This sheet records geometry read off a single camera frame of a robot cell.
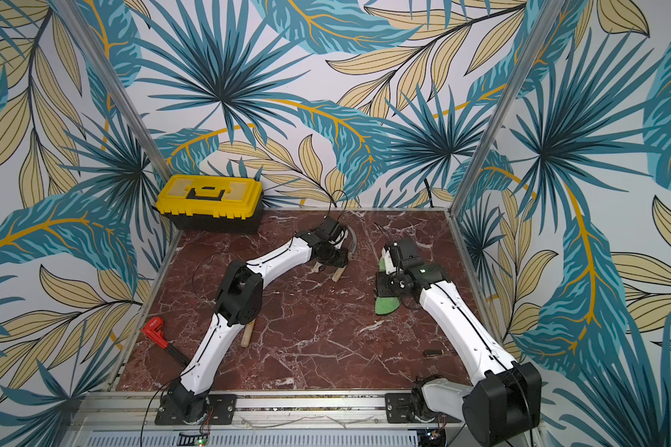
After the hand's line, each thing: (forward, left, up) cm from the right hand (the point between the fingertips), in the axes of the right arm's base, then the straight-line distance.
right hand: (383, 284), depth 81 cm
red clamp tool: (-6, +70, -13) cm, 72 cm away
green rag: (-7, +1, +2) cm, 7 cm away
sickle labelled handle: (+14, +20, -13) cm, 28 cm away
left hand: (+15, +10, -10) cm, 21 cm away
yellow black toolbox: (+34, +57, +2) cm, 66 cm away
